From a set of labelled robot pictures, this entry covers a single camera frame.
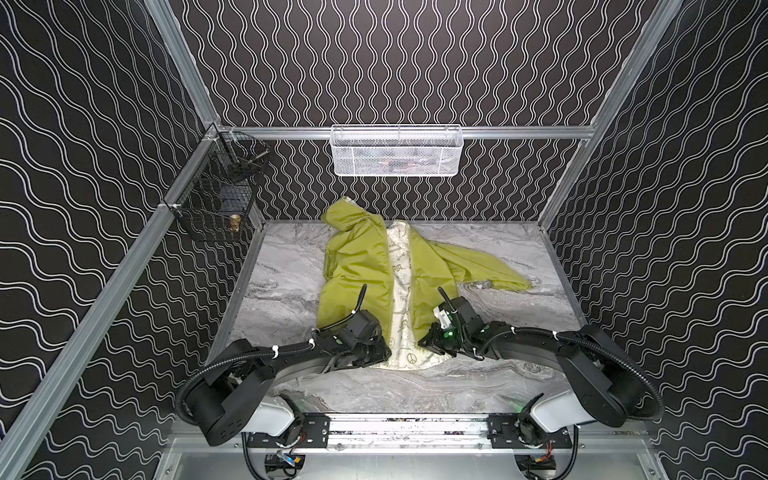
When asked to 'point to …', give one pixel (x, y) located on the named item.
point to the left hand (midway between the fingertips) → (399, 359)
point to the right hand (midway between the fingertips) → (419, 344)
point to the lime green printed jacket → (399, 276)
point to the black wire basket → (213, 198)
